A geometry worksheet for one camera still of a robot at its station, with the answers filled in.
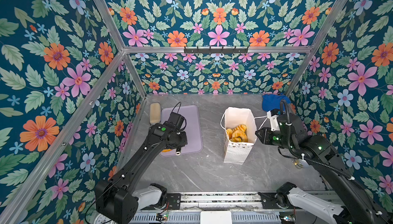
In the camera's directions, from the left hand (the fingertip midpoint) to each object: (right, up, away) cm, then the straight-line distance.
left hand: (186, 139), depth 77 cm
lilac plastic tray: (0, +3, +25) cm, 25 cm away
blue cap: (+56, +21, +32) cm, 68 cm away
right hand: (+33, +6, -10) cm, 35 cm away
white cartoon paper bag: (+26, -6, -3) cm, 27 cm away
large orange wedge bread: (-14, -9, +12) cm, 20 cm away
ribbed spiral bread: (+30, +5, +10) cm, 32 cm away
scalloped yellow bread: (+23, +3, +6) cm, 24 cm away
